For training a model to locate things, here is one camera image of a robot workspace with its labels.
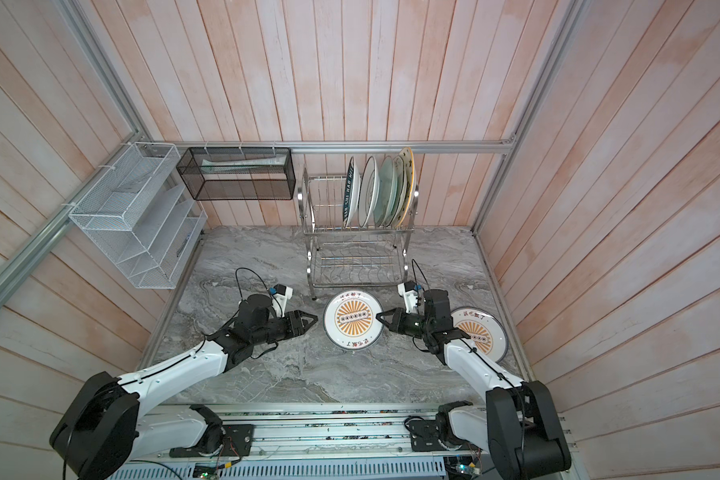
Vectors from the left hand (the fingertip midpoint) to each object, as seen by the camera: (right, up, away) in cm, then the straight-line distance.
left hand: (313, 325), depth 82 cm
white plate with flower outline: (+16, +38, +5) cm, 42 cm away
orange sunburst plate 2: (+53, -4, +10) cm, 54 cm away
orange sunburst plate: (+10, +1, +1) cm, 10 cm away
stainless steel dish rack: (+9, +20, +25) cm, 32 cm away
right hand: (+18, +2, +2) cm, 19 cm away
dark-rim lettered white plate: (+11, +39, +6) cm, 41 cm away
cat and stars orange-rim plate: (+27, +41, +13) cm, 51 cm away
